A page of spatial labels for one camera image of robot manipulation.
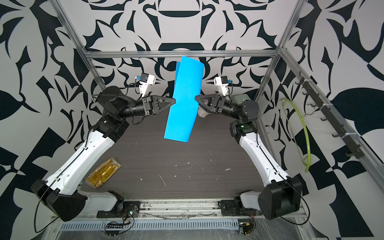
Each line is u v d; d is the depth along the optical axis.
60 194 0.38
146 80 0.51
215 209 0.76
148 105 0.49
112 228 0.73
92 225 0.77
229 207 0.74
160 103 0.53
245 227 0.71
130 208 0.74
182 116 0.55
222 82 0.56
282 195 0.40
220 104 0.52
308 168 0.65
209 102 0.59
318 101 0.60
